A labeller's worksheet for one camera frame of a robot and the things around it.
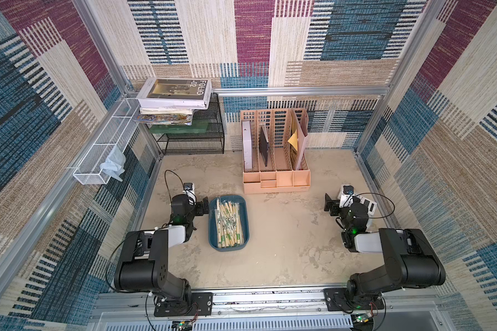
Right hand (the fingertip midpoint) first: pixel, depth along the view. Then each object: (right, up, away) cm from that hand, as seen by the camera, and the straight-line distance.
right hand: (339, 192), depth 91 cm
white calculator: (+17, -7, +5) cm, 19 cm away
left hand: (-64, -3, +4) cm, 64 cm away
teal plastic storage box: (-42, -6, +3) cm, 42 cm away
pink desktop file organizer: (-28, +20, +14) cm, 37 cm away
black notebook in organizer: (-32, +21, +11) cm, 40 cm away
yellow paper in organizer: (-20, +22, -2) cm, 30 cm away
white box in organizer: (-40, +21, +8) cm, 46 cm away
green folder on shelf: (-64, +29, +5) cm, 71 cm away
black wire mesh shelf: (-61, +25, +28) cm, 72 cm away
